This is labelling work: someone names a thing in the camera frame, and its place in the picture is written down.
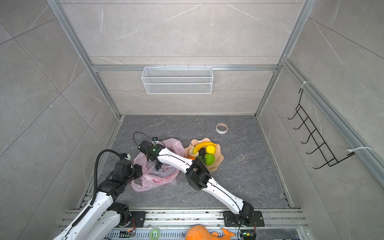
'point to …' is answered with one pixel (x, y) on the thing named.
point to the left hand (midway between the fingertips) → (139, 164)
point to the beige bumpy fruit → (190, 151)
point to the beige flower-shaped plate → (218, 156)
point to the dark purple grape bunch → (158, 166)
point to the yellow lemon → (211, 149)
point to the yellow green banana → (202, 145)
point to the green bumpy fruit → (209, 159)
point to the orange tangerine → (192, 157)
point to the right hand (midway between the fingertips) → (155, 155)
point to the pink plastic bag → (167, 176)
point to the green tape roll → (155, 233)
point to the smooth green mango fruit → (201, 158)
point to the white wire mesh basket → (177, 80)
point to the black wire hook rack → (323, 147)
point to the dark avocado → (202, 152)
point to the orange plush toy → (200, 232)
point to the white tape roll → (221, 128)
